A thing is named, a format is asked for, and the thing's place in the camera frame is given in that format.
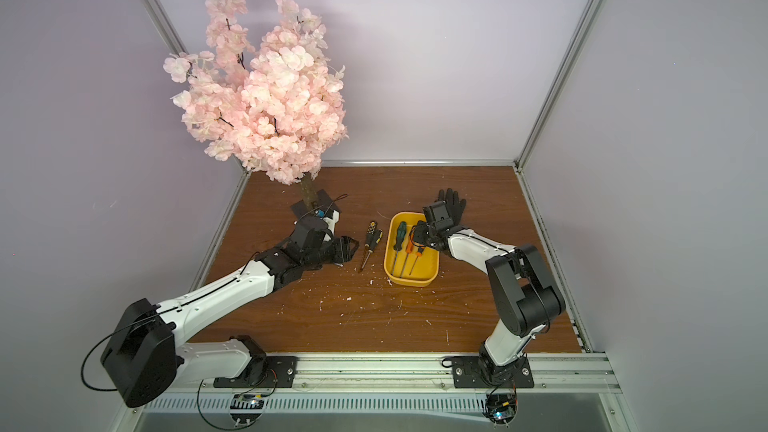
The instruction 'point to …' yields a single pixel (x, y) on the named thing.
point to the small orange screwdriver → (419, 253)
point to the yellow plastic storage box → (405, 268)
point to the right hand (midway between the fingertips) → (420, 226)
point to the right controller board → (501, 409)
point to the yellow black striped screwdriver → (370, 233)
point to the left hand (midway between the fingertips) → (357, 244)
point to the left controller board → (246, 408)
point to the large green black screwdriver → (400, 236)
